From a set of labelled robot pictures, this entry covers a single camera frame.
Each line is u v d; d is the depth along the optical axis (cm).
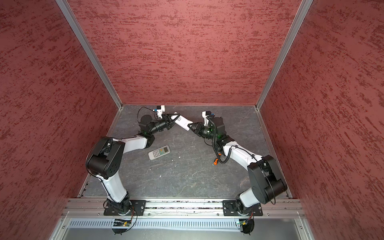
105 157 50
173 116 83
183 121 83
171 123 80
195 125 76
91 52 88
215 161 89
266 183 44
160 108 84
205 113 79
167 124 79
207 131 72
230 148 56
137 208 74
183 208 76
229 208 74
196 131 73
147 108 79
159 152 92
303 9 71
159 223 71
